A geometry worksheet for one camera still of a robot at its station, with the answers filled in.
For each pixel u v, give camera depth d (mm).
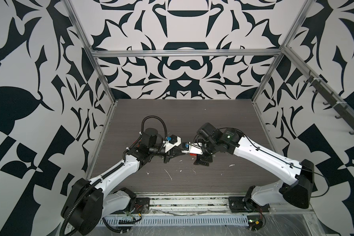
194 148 613
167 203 760
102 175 460
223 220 713
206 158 635
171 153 669
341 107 580
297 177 404
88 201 399
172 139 623
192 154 655
